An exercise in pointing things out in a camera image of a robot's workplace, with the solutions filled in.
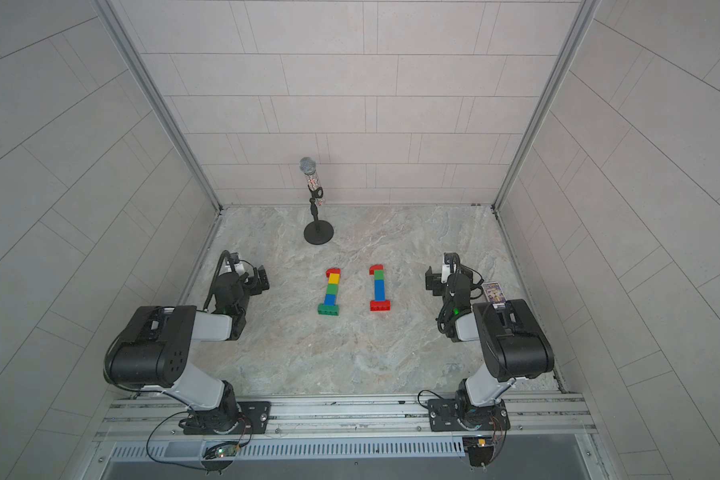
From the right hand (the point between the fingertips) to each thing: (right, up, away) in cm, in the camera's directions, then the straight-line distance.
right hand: (446, 263), depth 94 cm
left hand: (-61, 0, 0) cm, 61 cm away
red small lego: (-23, -2, +3) cm, 23 cm away
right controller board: (+1, -40, -27) cm, 48 cm away
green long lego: (-37, -13, -7) cm, 39 cm away
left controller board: (-57, -40, -29) cm, 76 cm away
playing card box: (+15, -10, -3) cm, 18 cm away
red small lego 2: (-37, -3, +2) cm, 37 cm away
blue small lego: (-36, -10, -5) cm, 38 cm away
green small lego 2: (-21, -4, +2) cm, 22 cm away
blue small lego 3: (-21, -10, -4) cm, 24 cm away
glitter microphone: (-42, +29, -9) cm, 52 cm away
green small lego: (-36, -8, 0) cm, 37 cm away
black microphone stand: (-44, +10, +12) cm, 46 cm away
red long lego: (-21, -12, -5) cm, 25 cm away
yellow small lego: (-36, -5, 0) cm, 36 cm away
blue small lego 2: (-21, -8, -1) cm, 23 cm away
